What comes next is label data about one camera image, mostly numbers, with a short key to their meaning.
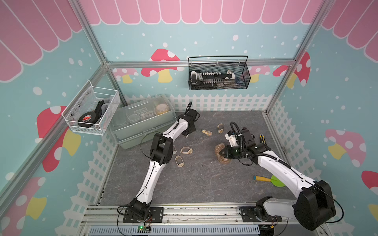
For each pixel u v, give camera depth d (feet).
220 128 3.58
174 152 3.16
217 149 2.64
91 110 2.45
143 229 2.38
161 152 2.16
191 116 2.86
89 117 2.28
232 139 2.52
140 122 2.87
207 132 3.46
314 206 1.32
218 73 2.99
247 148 2.07
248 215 2.43
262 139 3.37
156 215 2.43
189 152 3.10
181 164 2.99
